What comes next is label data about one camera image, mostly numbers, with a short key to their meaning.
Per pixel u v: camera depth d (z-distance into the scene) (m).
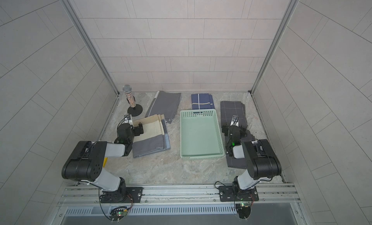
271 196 0.71
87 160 0.44
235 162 0.79
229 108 1.06
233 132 0.68
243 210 0.68
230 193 0.71
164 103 1.08
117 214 0.65
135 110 1.04
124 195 0.65
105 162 0.49
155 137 0.90
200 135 0.97
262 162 0.45
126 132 0.71
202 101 1.09
